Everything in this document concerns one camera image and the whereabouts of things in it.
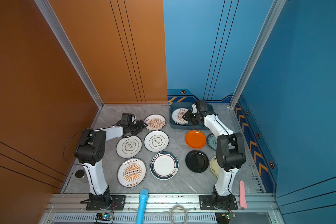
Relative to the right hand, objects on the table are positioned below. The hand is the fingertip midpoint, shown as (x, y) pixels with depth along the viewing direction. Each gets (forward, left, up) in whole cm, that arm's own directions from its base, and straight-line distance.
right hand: (183, 117), depth 94 cm
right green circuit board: (-54, -18, -15) cm, 59 cm away
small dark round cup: (-36, +58, -4) cm, 68 cm away
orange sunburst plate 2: (+7, +21, -13) cm, 26 cm away
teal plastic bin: (+2, -6, -12) cm, 14 cm away
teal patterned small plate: (-11, -20, -14) cm, 26 cm away
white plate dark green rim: (-28, +13, -13) cm, 33 cm away
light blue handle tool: (-46, +23, -11) cm, 53 cm away
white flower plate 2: (-11, +19, -12) cm, 25 cm away
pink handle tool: (-47, -30, -15) cm, 58 cm away
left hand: (+1, +28, -9) cm, 29 cm away
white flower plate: (-15, +38, -13) cm, 43 cm away
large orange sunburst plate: (-32, +32, -13) cm, 48 cm away
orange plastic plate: (-10, -8, -13) cm, 18 cm away
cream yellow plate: (-28, -19, -15) cm, 37 cm away
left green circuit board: (-54, +43, -15) cm, 71 cm away
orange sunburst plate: (+13, +4, -12) cm, 18 cm away
